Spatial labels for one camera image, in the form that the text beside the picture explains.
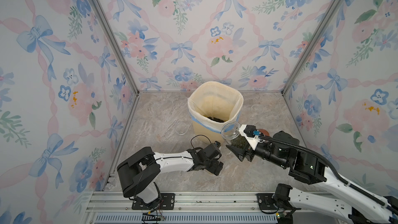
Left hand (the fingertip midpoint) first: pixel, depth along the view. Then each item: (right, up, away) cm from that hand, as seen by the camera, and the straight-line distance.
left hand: (217, 164), depth 84 cm
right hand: (+5, +20, -23) cm, 31 cm away
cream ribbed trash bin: (-8, +18, -10) cm, 22 cm away
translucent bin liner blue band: (-2, +33, +11) cm, 35 cm away
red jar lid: (+32, +15, +14) cm, 38 cm away
